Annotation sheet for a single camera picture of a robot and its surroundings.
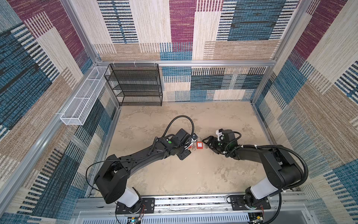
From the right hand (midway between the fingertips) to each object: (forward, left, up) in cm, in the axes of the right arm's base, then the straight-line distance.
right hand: (205, 145), depth 92 cm
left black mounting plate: (-33, +34, -3) cm, 47 cm away
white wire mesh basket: (+18, +82, +15) cm, 85 cm away
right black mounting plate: (-33, -12, -2) cm, 35 cm away
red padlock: (+1, +3, -2) cm, 4 cm away
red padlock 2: (0, +10, -2) cm, 10 cm away
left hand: (-5, +13, +7) cm, 16 cm away
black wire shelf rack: (+46, +49, +15) cm, 69 cm away
